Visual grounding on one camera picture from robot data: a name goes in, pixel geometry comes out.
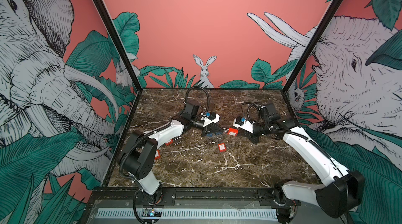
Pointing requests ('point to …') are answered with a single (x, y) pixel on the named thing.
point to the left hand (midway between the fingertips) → (221, 128)
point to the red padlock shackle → (171, 141)
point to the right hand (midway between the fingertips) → (238, 130)
